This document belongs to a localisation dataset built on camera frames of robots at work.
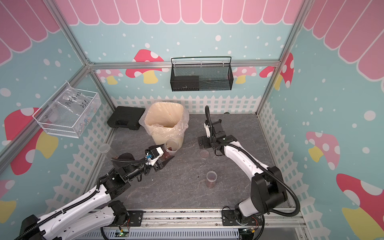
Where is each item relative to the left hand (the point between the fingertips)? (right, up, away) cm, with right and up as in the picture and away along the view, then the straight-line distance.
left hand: (169, 150), depth 70 cm
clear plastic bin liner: (+7, +15, +16) cm, 23 cm away
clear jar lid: (+18, -6, +27) cm, 34 cm away
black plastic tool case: (-40, +19, +43) cm, 61 cm away
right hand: (+18, +4, +18) cm, 26 cm away
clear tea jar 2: (+21, -15, +8) cm, 27 cm away
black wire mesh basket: (+16, +43, +24) cm, 52 cm away
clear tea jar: (-37, 0, +10) cm, 38 cm away
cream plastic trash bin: (-9, +16, +29) cm, 34 cm away
